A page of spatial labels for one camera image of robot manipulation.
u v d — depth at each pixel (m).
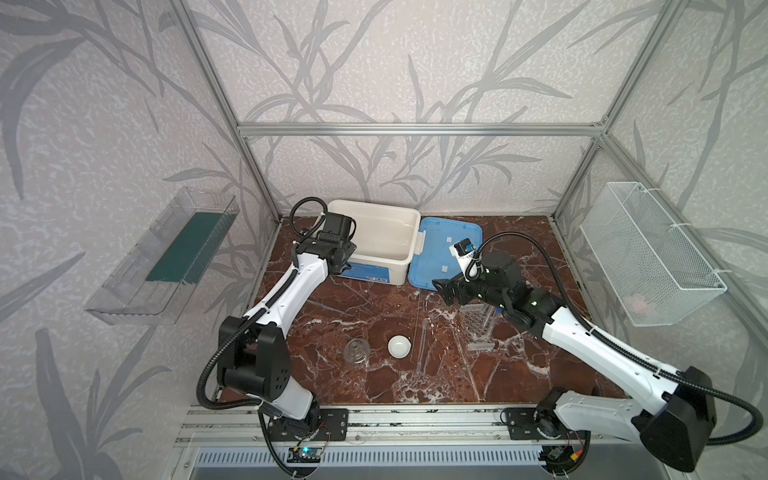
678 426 0.37
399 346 0.87
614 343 0.46
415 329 0.90
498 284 0.56
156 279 0.63
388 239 0.96
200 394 0.39
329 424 0.74
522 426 0.73
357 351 0.79
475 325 0.90
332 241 0.66
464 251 0.64
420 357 0.85
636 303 0.73
